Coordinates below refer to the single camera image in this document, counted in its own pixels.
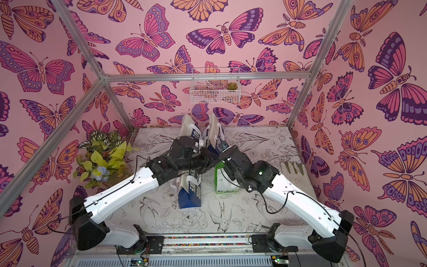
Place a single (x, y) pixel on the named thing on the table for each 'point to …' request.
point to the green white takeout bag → (223, 183)
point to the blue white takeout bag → (188, 185)
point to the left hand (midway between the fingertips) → (225, 158)
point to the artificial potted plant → (103, 165)
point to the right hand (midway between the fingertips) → (235, 159)
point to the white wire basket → (215, 85)
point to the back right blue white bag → (214, 134)
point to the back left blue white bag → (189, 128)
